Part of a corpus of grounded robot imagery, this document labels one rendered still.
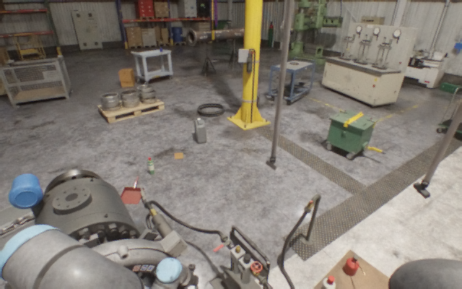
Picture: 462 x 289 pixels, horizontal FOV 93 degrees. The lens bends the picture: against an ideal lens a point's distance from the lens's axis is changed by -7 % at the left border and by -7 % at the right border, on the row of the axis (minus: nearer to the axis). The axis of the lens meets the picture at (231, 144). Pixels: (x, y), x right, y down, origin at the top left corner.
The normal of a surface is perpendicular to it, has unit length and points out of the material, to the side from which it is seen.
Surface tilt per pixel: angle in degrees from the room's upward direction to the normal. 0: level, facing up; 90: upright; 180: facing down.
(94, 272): 37
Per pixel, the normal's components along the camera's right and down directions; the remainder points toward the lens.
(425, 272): -0.71, -0.70
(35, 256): -0.10, -0.72
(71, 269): 0.37, -0.72
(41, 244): 0.06, -0.91
